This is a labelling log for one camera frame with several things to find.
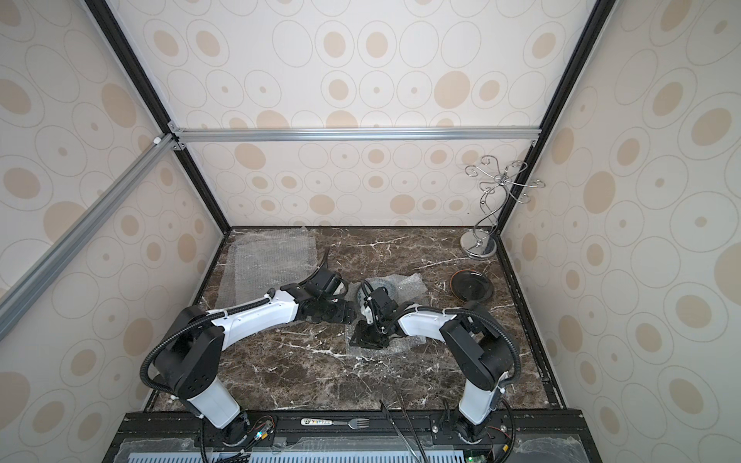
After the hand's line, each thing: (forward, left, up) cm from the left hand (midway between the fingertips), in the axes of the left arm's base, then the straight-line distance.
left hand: (355, 315), depth 87 cm
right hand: (-6, -2, -6) cm, 9 cm away
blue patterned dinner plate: (+14, -11, -5) cm, 19 cm away
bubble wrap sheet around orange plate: (+25, +37, -6) cm, 46 cm away
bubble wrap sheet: (+12, -15, -3) cm, 19 cm away
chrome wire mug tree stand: (+34, -47, -5) cm, 59 cm away
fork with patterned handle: (-28, -2, -6) cm, 28 cm away
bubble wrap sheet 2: (+26, +37, -6) cm, 46 cm away
